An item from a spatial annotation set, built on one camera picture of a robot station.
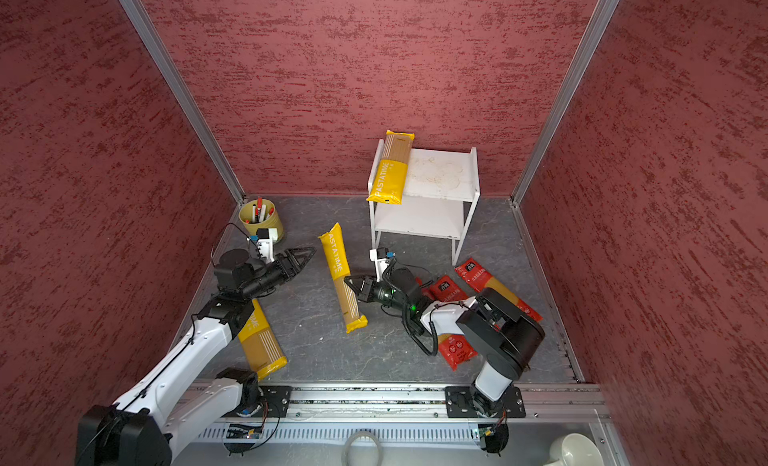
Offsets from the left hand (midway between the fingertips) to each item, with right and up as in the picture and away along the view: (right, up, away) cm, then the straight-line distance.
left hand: (314, 258), depth 77 cm
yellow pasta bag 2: (+6, -2, +4) cm, 7 cm away
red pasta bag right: (+49, -9, +18) cm, 53 cm away
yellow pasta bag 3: (-15, -26, +4) cm, 31 cm away
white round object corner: (+62, -42, -12) cm, 75 cm away
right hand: (+7, -8, +2) cm, 11 cm away
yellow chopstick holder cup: (-29, +12, +23) cm, 39 cm away
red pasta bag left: (+38, -25, +3) cm, 46 cm away
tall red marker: (-25, +16, +23) cm, 38 cm away
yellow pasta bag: (+20, +20, 0) cm, 29 cm away
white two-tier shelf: (+34, +18, +1) cm, 38 cm away
